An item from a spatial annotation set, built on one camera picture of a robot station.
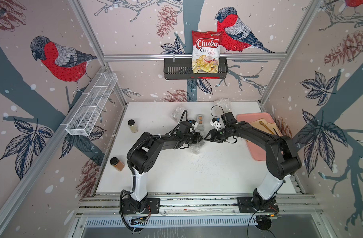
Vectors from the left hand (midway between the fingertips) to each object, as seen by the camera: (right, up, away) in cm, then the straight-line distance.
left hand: (205, 136), depth 93 cm
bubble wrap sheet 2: (-19, +14, +11) cm, 26 cm away
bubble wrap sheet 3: (-7, -6, -5) cm, 11 cm away
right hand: (0, -1, -3) cm, 3 cm away
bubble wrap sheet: (+17, +22, +17) cm, 33 cm away
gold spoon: (+44, +7, +14) cm, 47 cm away
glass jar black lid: (-49, +6, +5) cm, 50 cm away
